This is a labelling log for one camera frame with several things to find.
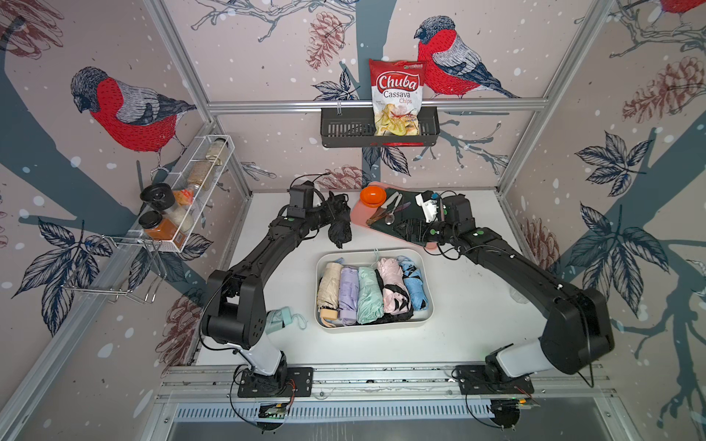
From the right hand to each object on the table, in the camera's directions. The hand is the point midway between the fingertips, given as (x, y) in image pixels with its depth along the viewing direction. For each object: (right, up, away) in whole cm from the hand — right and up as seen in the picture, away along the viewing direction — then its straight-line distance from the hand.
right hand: (400, 226), depth 82 cm
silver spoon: (0, +2, +29) cm, 29 cm away
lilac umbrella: (-16, -20, -2) cm, 26 cm away
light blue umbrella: (+5, -18, +5) cm, 19 cm away
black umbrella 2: (-4, -27, -2) cm, 28 cm away
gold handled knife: (-3, +6, +32) cm, 32 cm away
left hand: (-18, +7, +6) cm, 20 cm away
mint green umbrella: (-9, -22, -5) cm, 25 cm away
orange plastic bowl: (-7, +11, +32) cm, 35 cm away
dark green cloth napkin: (+5, +3, +29) cm, 29 cm away
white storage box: (-9, -12, +10) cm, 18 cm away
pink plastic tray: (-1, +16, +39) cm, 42 cm away
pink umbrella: (-2, -21, -3) cm, 21 cm away
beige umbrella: (-22, -20, -1) cm, 30 cm away
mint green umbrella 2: (-38, -29, +1) cm, 47 cm away
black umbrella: (-19, -1, +1) cm, 19 cm away
